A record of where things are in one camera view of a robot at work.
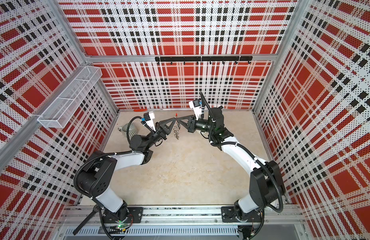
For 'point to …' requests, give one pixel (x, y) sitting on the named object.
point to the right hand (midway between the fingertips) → (178, 121)
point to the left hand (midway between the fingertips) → (177, 121)
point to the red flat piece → (140, 110)
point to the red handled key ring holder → (176, 128)
